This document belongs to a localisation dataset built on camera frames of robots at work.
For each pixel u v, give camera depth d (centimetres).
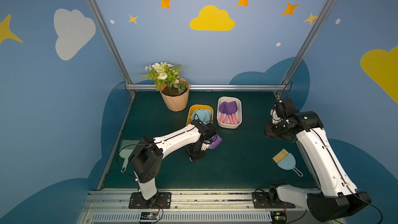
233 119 102
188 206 74
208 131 61
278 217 73
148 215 72
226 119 104
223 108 110
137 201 73
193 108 106
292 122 48
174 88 104
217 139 83
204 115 104
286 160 87
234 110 108
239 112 107
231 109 110
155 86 99
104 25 84
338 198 37
